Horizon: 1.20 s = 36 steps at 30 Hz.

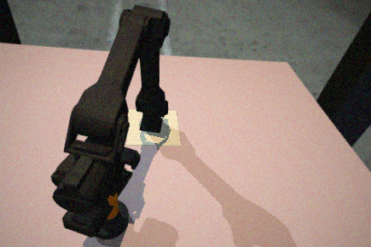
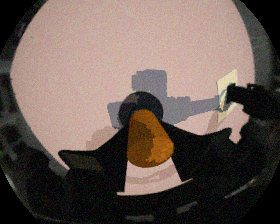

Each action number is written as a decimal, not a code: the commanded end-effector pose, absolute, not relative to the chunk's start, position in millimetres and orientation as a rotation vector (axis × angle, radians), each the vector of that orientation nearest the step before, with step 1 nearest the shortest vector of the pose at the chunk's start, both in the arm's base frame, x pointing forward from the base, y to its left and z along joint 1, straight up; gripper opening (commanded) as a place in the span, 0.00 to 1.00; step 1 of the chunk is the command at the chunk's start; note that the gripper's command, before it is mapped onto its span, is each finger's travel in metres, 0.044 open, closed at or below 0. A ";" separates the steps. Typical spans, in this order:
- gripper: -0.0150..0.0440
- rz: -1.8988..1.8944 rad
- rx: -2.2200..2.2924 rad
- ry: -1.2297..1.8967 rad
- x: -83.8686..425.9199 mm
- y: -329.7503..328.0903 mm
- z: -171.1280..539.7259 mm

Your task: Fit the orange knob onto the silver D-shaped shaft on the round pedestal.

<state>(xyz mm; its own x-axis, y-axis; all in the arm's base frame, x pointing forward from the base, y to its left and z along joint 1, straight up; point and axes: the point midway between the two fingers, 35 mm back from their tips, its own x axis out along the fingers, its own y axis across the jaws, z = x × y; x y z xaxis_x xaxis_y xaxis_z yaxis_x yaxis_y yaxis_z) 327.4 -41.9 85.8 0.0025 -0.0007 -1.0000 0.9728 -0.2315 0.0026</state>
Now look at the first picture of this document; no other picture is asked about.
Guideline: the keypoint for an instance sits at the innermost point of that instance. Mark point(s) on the orange knob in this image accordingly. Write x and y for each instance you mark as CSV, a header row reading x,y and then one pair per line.
x,y
114,202

